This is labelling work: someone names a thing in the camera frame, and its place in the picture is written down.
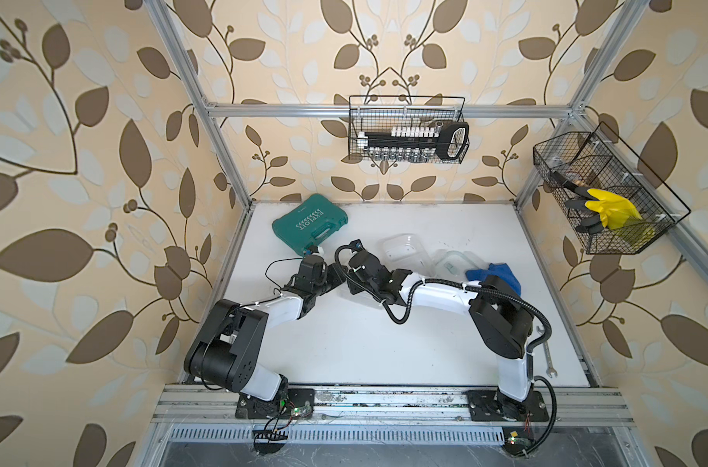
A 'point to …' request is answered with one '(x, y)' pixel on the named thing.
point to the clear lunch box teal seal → (404, 251)
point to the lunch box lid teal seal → (453, 264)
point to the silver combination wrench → (550, 370)
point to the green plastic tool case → (310, 222)
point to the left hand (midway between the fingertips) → (341, 268)
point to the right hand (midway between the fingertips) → (352, 275)
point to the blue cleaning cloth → (498, 269)
